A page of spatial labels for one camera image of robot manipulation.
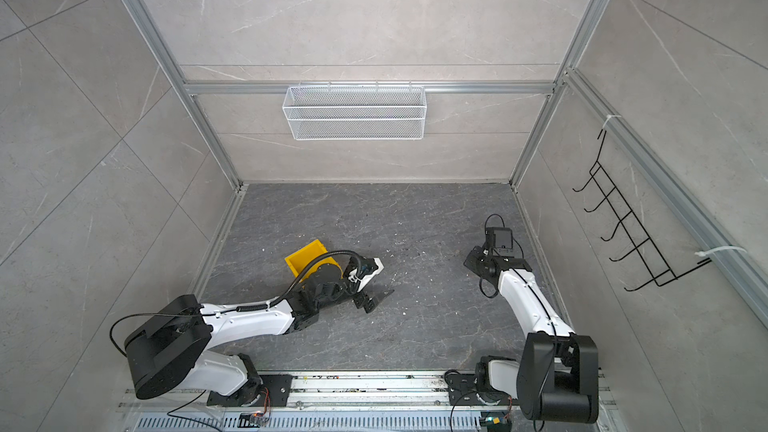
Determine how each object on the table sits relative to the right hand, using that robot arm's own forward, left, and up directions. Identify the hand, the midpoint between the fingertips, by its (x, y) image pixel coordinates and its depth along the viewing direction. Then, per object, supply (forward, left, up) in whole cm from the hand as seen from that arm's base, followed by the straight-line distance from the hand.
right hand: (473, 256), depth 89 cm
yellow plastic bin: (+2, +54, -2) cm, 54 cm away
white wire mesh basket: (+45, +36, +22) cm, 62 cm away
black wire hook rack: (-6, -30, +23) cm, 38 cm away
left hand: (-7, +27, +7) cm, 29 cm away
